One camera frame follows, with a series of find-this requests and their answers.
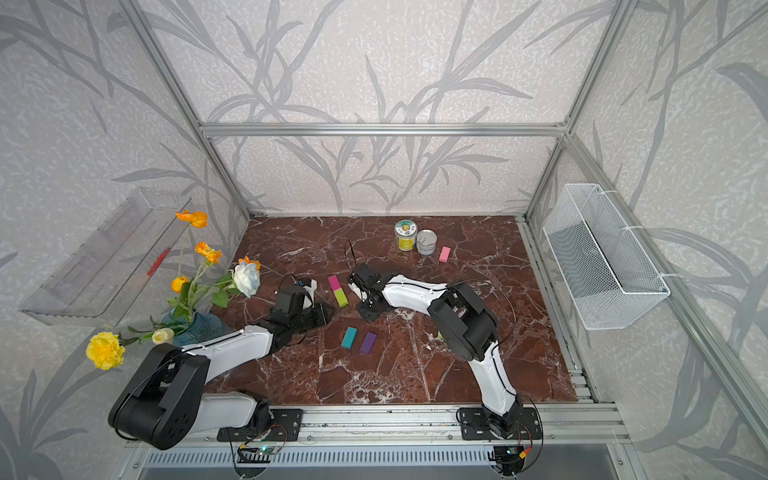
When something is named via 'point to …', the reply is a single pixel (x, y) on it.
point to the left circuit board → (256, 455)
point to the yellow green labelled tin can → (405, 234)
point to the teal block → (350, 337)
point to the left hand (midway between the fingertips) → (334, 309)
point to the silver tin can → (426, 242)
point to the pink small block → (445, 254)
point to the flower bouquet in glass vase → (184, 322)
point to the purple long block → (368, 342)
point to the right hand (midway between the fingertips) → (368, 307)
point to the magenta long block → (334, 282)
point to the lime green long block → (341, 297)
